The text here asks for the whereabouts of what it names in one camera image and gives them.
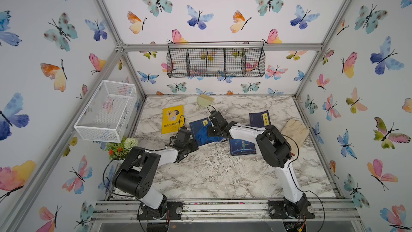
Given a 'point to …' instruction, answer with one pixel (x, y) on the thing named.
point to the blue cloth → (201, 135)
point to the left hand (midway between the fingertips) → (199, 142)
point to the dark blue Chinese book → (195, 125)
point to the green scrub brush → (204, 100)
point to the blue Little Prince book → (239, 146)
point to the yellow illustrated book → (172, 119)
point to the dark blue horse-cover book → (259, 119)
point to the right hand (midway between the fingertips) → (208, 130)
